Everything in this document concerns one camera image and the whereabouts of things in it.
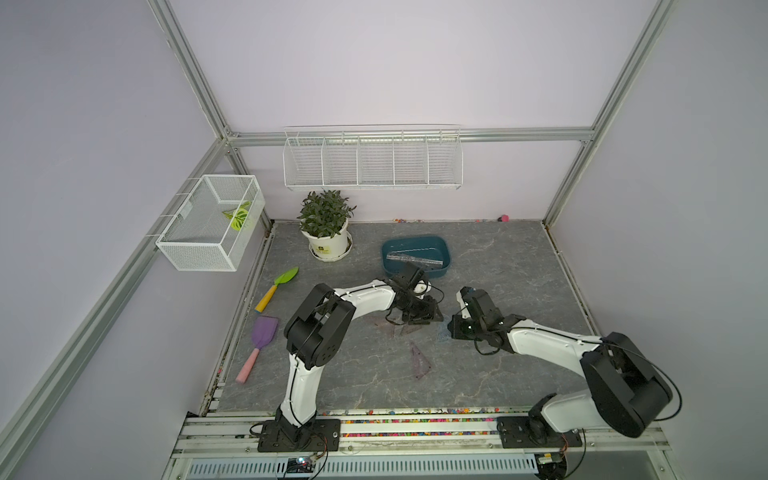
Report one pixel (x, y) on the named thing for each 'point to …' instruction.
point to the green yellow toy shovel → (282, 279)
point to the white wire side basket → (199, 237)
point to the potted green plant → (324, 222)
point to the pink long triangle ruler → (389, 328)
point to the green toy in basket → (238, 215)
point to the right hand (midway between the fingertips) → (447, 323)
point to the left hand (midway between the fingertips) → (438, 321)
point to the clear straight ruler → (414, 259)
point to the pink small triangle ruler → (411, 328)
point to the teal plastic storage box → (424, 246)
